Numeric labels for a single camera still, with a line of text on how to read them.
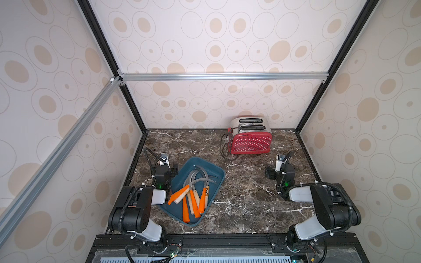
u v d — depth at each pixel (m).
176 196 0.82
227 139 0.97
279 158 0.83
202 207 0.79
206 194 0.87
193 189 0.87
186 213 0.81
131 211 0.45
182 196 0.83
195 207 0.81
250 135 0.95
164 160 0.78
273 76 1.67
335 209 0.45
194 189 0.87
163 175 0.70
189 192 0.85
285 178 0.72
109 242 0.76
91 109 0.70
